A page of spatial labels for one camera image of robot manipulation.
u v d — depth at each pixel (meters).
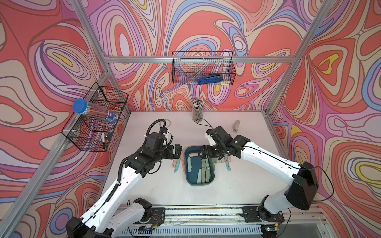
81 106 0.61
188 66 0.96
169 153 0.65
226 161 0.91
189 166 0.90
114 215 0.52
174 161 0.92
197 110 1.04
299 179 0.42
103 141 0.72
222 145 0.59
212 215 0.75
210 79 0.90
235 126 1.07
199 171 0.88
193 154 0.93
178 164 0.91
